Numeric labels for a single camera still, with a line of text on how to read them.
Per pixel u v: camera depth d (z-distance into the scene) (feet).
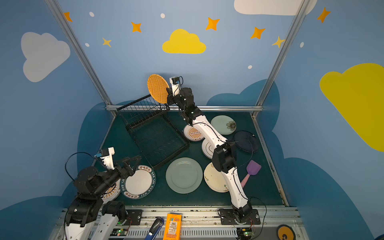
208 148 3.32
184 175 2.92
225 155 1.88
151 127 3.66
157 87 2.87
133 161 2.02
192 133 3.57
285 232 2.35
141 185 2.74
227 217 2.45
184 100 2.13
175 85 2.34
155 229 2.22
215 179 2.83
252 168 2.97
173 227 2.22
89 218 1.53
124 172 1.89
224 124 3.73
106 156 1.91
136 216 2.46
